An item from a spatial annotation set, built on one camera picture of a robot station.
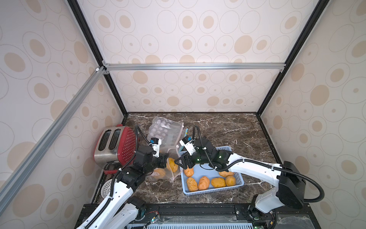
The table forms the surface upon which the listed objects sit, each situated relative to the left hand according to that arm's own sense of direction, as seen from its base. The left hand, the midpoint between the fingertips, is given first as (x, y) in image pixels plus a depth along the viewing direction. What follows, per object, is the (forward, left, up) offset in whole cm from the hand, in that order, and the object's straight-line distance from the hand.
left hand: (173, 154), depth 74 cm
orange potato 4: (-9, -31, -12) cm, 35 cm away
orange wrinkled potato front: (-10, -17, -15) cm, 25 cm away
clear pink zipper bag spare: (+27, +6, -17) cm, 33 cm away
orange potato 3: (-11, -10, -14) cm, 21 cm away
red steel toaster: (+8, +34, -3) cm, 35 cm away
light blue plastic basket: (-10, -37, -13) cm, 40 cm away
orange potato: (-4, +7, -14) cm, 16 cm away
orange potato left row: (-4, -9, -15) cm, 17 cm away
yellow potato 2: (-10, -25, -14) cm, 30 cm away
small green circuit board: (-27, +9, -18) cm, 34 cm away
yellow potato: (-2, +1, -9) cm, 9 cm away
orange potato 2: (-5, -30, -15) cm, 34 cm away
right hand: (0, -5, -2) cm, 6 cm away
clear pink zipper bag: (+5, 0, -5) cm, 7 cm away
